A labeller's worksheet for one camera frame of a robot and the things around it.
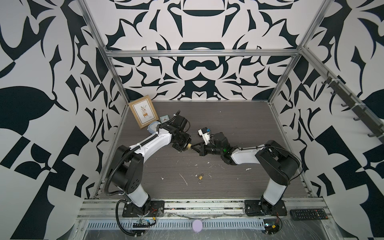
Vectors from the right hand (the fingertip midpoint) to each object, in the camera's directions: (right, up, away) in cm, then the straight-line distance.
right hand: (191, 147), depth 85 cm
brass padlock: (-2, 0, +2) cm, 3 cm away
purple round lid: (+2, -28, -22) cm, 36 cm away
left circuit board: (-22, -33, -14) cm, 42 cm away
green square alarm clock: (-19, +16, +22) cm, 34 cm away
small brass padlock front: (+5, -16, -1) cm, 17 cm away
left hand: (+1, +4, +2) cm, 4 cm away
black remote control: (+56, -29, -13) cm, 64 cm away
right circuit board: (+37, -34, -14) cm, 53 cm away
